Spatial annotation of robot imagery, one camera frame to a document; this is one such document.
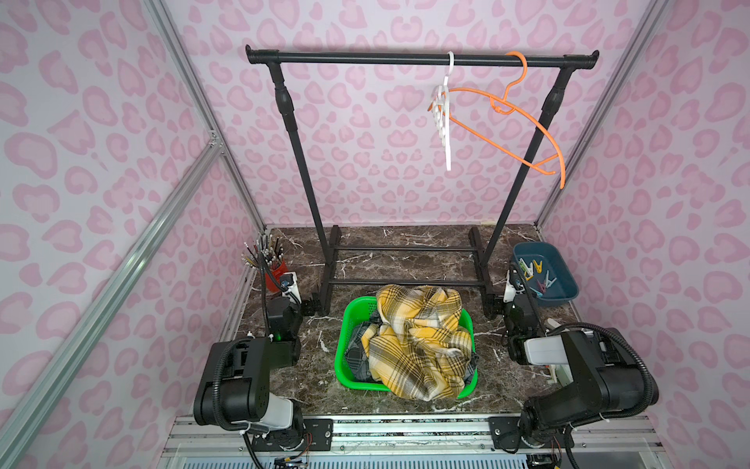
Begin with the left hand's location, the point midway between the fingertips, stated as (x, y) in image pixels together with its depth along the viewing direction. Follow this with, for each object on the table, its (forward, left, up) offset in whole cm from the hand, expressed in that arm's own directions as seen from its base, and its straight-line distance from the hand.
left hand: (305, 284), depth 91 cm
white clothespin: (+11, -76, -8) cm, 77 cm away
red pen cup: (+5, +11, +8) cm, 14 cm away
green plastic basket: (-8, -18, -2) cm, 19 cm away
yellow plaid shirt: (-23, -33, +6) cm, 41 cm away
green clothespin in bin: (+12, -74, -8) cm, 76 cm away
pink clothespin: (+4, -79, -9) cm, 79 cm away
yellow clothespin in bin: (+12, -80, -9) cm, 82 cm away
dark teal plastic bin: (+10, -81, -8) cm, 82 cm away
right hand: (0, -64, -1) cm, 64 cm away
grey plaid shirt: (-22, -17, -1) cm, 28 cm away
